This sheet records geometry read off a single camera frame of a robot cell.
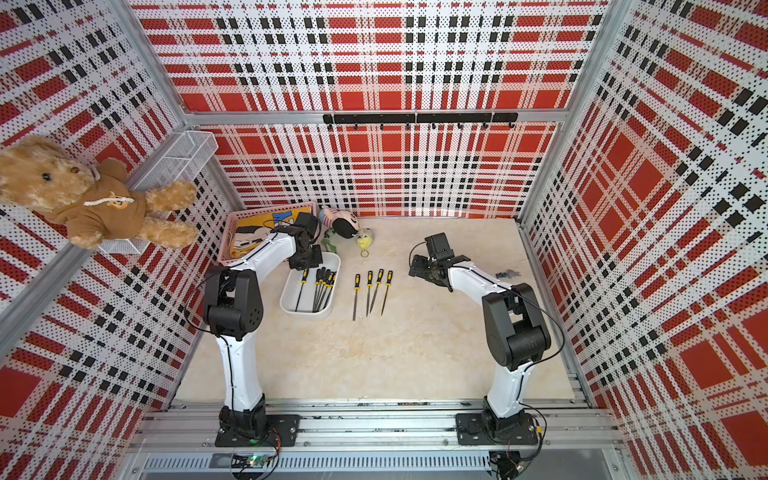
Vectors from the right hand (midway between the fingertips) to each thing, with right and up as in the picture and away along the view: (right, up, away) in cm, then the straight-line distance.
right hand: (423, 268), depth 96 cm
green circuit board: (-42, -44, -27) cm, 66 cm away
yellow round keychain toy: (-21, +9, +15) cm, 27 cm away
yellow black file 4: (-12, -6, +5) cm, 14 cm away
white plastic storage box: (-38, -9, +4) cm, 39 cm away
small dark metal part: (+32, -2, +8) cm, 33 cm away
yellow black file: (-23, -7, +5) cm, 24 cm away
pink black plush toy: (-28, +16, +13) cm, 35 cm away
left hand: (-37, +2, +4) cm, 37 cm away
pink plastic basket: (-71, +12, +12) cm, 73 cm away
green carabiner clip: (-36, +8, +18) cm, 41 cm away
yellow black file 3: (-15, -6, +6) cm, 17 cm away
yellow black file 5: (-41, -5, +6) cm, 42 cm away
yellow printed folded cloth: (-65, +13, +15) cm, 68 cm away
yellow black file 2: (-18, -6, +5) cm, 20 cm away
